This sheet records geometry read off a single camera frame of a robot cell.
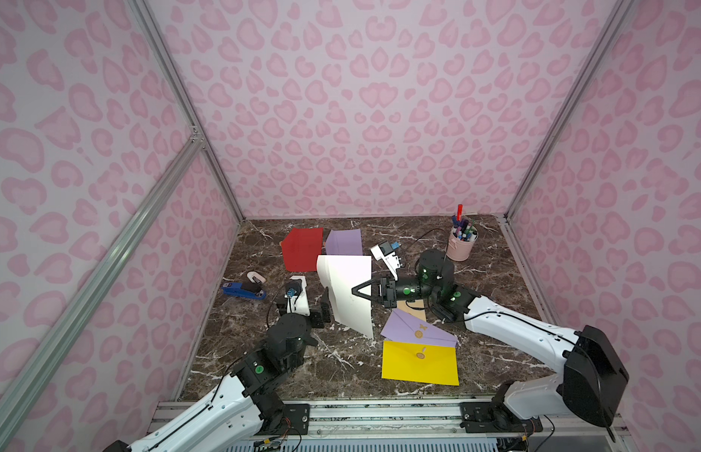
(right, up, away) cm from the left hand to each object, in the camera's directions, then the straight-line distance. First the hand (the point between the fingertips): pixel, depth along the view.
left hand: (314, 287), depth 73 cm
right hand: (+10, -1, -9) cm, 13 cm away
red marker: (+47, +22, +27) cm, 59 cm away
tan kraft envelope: (+25, -4, -9) cm, 27 cm away
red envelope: (-11, +10, +38) cm, 40 cm away
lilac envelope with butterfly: (+5, +11, +41) cm, 43 cm away
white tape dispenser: (-25, -1, +27) cm, 37 cm away
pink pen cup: (+47, +12, +25) cm, 55 cm away
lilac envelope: (+26, -15, +16) cm, 34 cm away
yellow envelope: (+29, -23, +9) cm, 38 cm away
